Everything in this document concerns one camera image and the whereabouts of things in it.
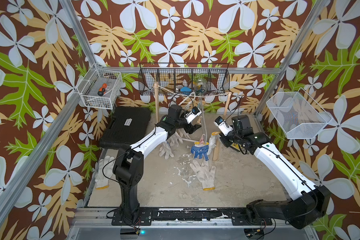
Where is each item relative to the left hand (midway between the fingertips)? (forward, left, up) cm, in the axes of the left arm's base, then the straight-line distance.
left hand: (197, 117), depth 85 cm
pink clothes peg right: (-16, -1, 0) cm, 16 cm away
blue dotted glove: (-15, -1, -10) cm, 19 cm away
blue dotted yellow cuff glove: (-10, +20, -19) cm, 29 cm away
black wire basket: (+28, +24, +7) cm, 38 cm away
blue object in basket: (+20, +6, +4) cm, 21 cm away
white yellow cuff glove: (-12, -8, -6) cm, 16 cm away
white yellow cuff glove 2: (-26, -5, -23) cm, 35 cm away
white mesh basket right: (-2, -56, +4) cm, 56 cm away
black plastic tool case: (+8, +48, -18) cm, 52 cm away
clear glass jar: (+25, -4, +4) cm, 26 cm away
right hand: (-9, -12, -1) cm, 15 cm away
